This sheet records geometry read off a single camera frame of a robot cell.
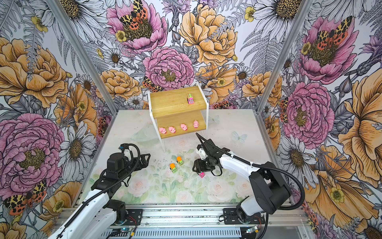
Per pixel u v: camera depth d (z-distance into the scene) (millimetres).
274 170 432
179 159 932
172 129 870
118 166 626
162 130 866
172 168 890
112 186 561
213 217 761
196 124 894
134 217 731
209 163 738
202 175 867
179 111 759
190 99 778
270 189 436
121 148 710
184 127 881
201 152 828
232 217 731
